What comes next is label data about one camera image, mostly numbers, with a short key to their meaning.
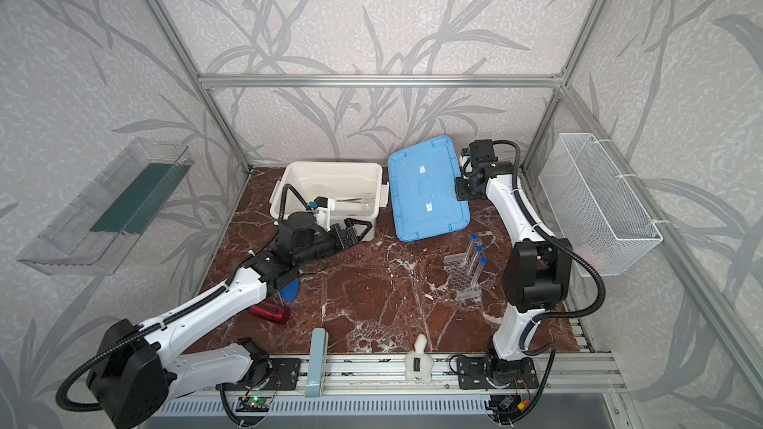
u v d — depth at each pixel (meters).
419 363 0.72
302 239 0.60
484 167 0.63
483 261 0.78
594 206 0.63
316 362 0.75
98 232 0.63
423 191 0.96
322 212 0.72
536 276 0.48
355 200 1.10
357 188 1.13
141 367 0.38
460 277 0.89
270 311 0.80
